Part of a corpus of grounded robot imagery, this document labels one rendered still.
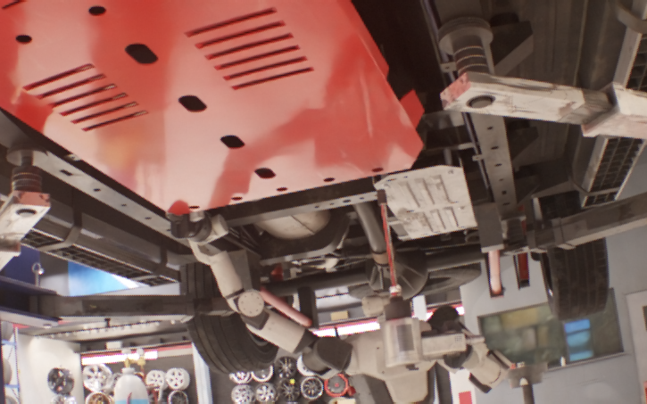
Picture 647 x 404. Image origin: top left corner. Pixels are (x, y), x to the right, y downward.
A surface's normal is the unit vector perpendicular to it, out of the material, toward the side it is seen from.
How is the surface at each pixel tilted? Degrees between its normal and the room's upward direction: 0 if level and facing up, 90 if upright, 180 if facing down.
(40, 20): 178
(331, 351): 84
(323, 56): 178
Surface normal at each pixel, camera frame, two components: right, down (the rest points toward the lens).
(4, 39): 0.11, 0.94
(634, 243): -0.26, -0.26
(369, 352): -0.46, -0.20
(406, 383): 0.29, -0.29
